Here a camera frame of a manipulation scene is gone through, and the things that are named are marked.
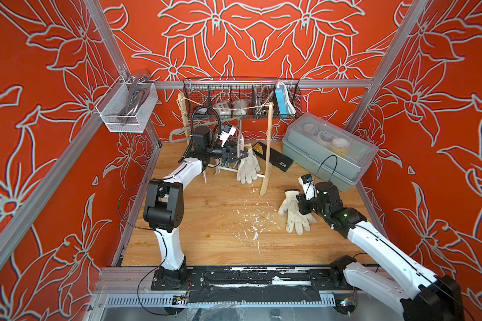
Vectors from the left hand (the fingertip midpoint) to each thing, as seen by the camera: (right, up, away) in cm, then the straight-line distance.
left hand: (245, 153), depth 79 cm
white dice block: (-10, +23, +15) cm, 29 cm away
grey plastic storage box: (+38, +1, +10) cm, 39 cm away
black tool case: (+18, -2, +28) cm, 34 cm away
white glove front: (+22, -30, +6) cm, 37 cm away
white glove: (+2, -7, +16) cm, 18 cm away
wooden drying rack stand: (+11, -11, +21) cm, 26 cm away
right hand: (+20, -17, +1) cm, 27 cm away
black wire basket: (0, +28, +17) cm, 33 cm away
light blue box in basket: (+19, +22, +10) cm, 30 cm away
